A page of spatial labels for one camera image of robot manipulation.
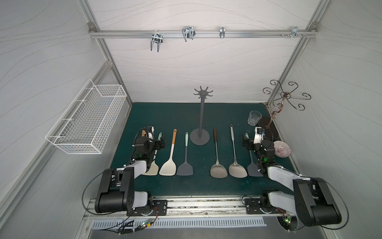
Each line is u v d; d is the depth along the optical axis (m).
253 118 1.08
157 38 0.78
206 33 0.80
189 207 0.75
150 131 0.78
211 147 0.96
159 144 0.82
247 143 0.80
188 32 0.77
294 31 0.77
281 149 0.93
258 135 0.75
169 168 0.86
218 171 0.85
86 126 0.69
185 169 0.84
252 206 0.74
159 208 0.73
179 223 0.70
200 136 1.01
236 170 0.83
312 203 0.42
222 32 0.78
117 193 0.43
